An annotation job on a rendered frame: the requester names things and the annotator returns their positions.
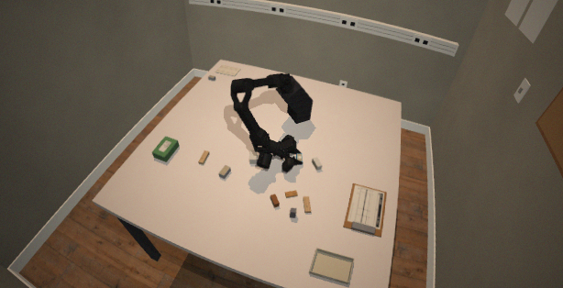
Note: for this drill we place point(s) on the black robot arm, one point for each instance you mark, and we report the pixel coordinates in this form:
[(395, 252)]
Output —
[(257, 135)]

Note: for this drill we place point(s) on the brown clipboard with white paper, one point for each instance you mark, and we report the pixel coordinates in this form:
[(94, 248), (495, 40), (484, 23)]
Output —
[(366, 206)]

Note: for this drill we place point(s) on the green box with white label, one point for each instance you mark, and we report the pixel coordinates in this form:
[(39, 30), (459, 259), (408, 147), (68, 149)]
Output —
[(165, 149)]

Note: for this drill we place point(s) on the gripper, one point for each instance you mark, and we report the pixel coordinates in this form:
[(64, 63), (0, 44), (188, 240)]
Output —
[(289, 161)]

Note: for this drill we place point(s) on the shallow beige rectangular tray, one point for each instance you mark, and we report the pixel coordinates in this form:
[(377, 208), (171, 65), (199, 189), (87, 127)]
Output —
[(332, 266)]

